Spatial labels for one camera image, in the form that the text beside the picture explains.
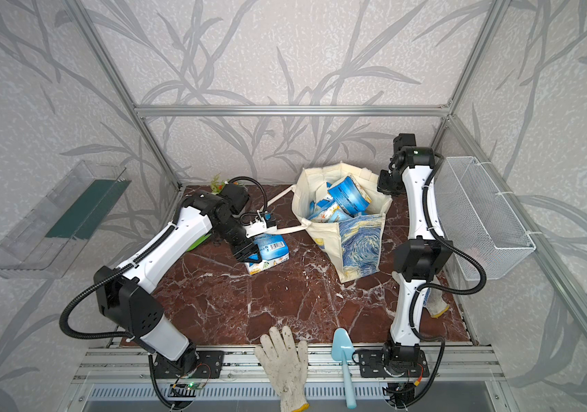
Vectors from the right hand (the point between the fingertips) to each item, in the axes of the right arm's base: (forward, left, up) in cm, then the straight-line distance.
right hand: (384, 188), depth 87 cm
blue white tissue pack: (-22, +36, -2) cm, 43 cm away
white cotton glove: (-49, +33, -22) cm, 63 cm away
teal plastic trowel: (-45, +16, -23) cm, 53 cm away
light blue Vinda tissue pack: (-5, +20, -5) cm, 21 cm away
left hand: (-21, +42, -5) cm, 47 cm away
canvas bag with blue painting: (-18, +12, -7) cm, 23 cm away
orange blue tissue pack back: (-2, +12, -1) cm, 12 cm away
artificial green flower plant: (+11, +62, -8) cm, 64 cm away
